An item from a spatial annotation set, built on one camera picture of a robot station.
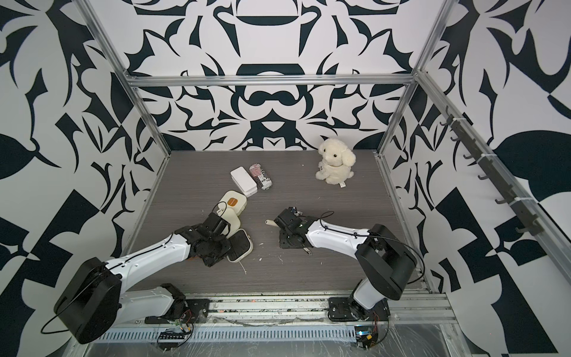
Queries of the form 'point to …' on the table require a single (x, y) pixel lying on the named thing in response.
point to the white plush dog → (337, 161)
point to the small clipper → (307, 251)
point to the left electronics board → (168, 340)
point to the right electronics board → (366, 336)
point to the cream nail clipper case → (235, 200)
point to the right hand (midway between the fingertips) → (284, 237)
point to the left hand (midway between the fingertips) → (230, 248)
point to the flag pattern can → (260, 176)
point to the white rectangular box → (244, 181)
